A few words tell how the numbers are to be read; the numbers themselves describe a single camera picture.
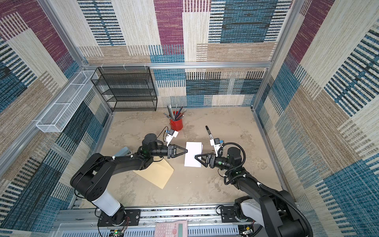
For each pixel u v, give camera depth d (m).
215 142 0.74
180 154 0.78
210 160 0.70
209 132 1.05
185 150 0.78
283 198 0.42
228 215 0.73
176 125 1.03
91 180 0.46
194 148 0.78
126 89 1.09
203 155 0.76
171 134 0.76
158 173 0.91
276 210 0.42
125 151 0.92
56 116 0.71
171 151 0.72
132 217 0.73
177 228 0.70
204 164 0.71
